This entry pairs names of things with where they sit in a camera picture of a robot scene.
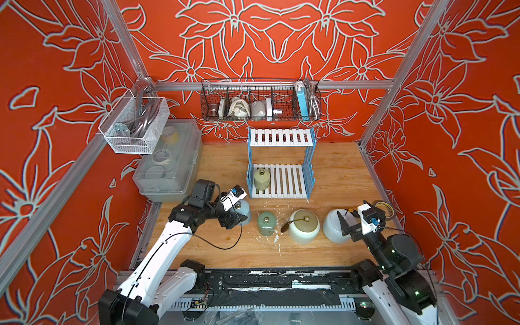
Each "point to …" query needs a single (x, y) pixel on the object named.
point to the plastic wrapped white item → (258, 111)
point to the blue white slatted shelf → (279, 163)
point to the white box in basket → (269, 109)
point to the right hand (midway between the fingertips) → (349, 205)
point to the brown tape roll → (382, 202)
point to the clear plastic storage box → (168, 175)
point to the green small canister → (267, 221)
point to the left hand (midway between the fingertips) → (239, 205)
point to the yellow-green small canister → (261, 179)
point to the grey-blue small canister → (242, 207)
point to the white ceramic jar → (332, 227)
